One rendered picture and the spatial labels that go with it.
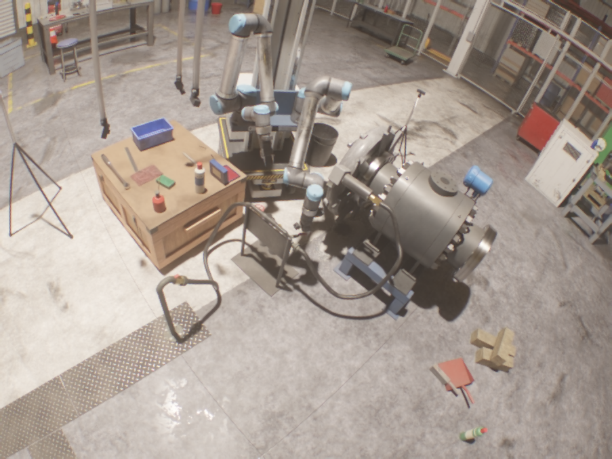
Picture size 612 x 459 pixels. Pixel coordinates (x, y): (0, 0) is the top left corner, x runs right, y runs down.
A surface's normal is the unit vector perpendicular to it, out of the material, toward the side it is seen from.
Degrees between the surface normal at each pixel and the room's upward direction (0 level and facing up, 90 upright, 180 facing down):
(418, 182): 24
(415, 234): 82
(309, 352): 0
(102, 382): 0
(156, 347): 0
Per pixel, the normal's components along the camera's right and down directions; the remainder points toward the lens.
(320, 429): 0.22, -0.65
